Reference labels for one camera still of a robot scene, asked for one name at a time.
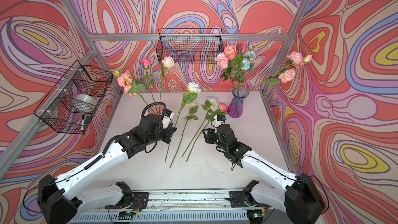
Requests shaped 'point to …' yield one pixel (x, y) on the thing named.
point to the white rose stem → (193, 89)
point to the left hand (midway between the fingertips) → (177, 127)
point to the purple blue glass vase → (236, 107)
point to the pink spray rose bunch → (131, 87)
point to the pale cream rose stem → (193, 110)
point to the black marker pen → (82, 124)
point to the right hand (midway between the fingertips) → (205, 133)
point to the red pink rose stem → (223, 108)
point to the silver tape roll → (86, 98)
